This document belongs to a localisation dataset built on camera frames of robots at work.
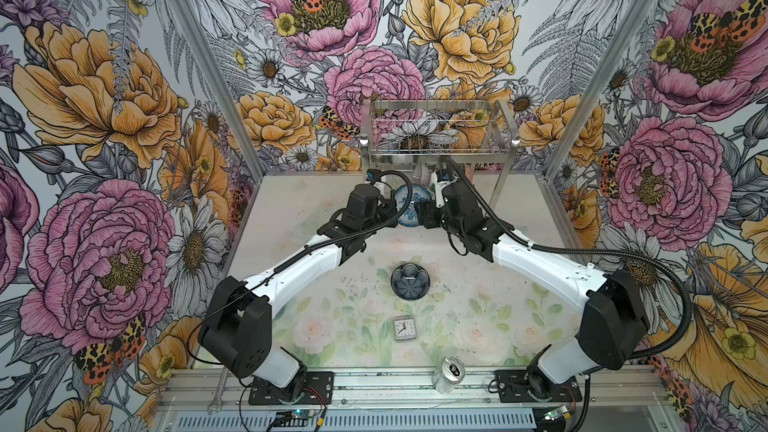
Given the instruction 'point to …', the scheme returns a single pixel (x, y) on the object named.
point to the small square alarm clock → (405, 327)
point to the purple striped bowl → (421, 174)
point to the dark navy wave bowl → (410, 281)
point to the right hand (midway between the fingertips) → (425, 211)
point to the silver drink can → (451, 371)
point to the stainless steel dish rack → (438, 132)
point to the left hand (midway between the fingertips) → (394, 209)
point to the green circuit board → (294, 418)
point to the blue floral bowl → (419, 194)
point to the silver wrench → (216, 403)
